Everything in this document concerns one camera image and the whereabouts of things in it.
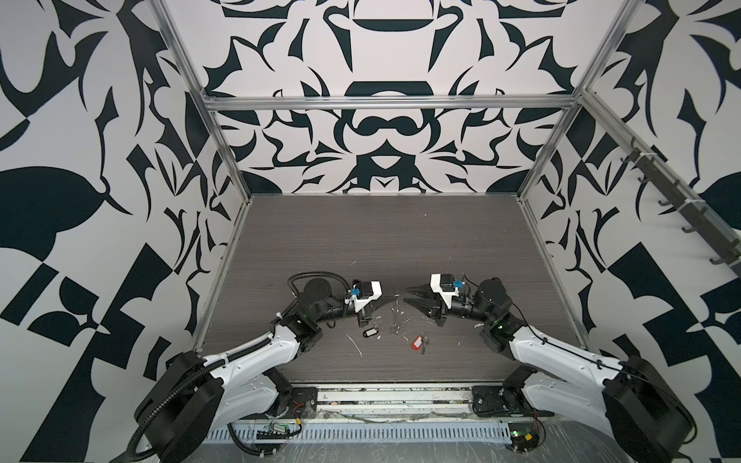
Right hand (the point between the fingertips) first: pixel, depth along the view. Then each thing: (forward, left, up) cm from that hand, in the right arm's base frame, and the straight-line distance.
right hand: (407, 292), depth 71 cm
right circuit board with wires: (-27, -28, -22) cm, 45 cm away
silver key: (-5, -7, -22) cm, 23 cm away
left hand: (+1, +4, +1) cm, 4 cm away
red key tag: (-6, -4, -22) cm, 23 cm away
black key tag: (-2, +9, -21) cm, 23 cm away
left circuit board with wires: (-26, +32, -20) cm, 46 cm away
